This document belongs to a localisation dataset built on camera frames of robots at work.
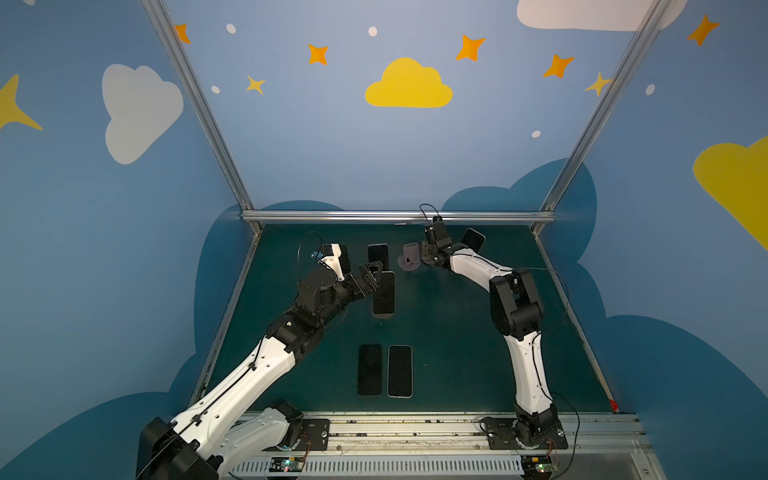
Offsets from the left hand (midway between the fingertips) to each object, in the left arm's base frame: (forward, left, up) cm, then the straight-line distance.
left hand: (376, 269), depth 72 cm
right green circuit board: (-36, -41, -29) cm, 62 cm away
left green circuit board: (-37, +21, -29) cm, 52 cm away
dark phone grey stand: (-15, +2, -28) cm, 32 cm away
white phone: (-15, -7, -30) cm, 34 cm away
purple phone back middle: (+20, 0, -17) cm, 27 cm away
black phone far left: (+19, +12, -21) cm, 31 cm away
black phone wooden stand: (+22, -31, -13) cm, 40 cm away
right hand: (+28, -20, -21) cm, 40 cm away
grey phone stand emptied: (+23, -11, -24) cm, 35 cm away
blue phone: (+4, -2, -22) cm, 22 cm away
